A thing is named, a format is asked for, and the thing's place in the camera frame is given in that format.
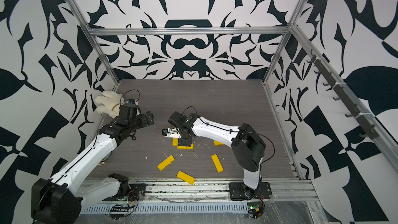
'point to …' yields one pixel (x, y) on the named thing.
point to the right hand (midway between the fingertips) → (183, 133)
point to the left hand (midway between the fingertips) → (144, 114)
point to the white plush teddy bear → (109, 101)
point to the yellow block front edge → (189, 179)
